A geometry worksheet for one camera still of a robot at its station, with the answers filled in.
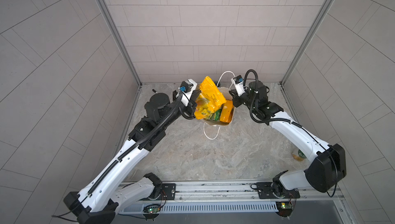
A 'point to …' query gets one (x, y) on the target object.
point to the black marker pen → (154, 91)
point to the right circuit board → (284, 208)
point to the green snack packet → (216, 115)
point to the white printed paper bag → (228, 93)
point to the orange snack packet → (227, 111)
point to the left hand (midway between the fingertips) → (201, 89)
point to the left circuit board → (151, 209)
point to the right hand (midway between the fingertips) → (229, 90)
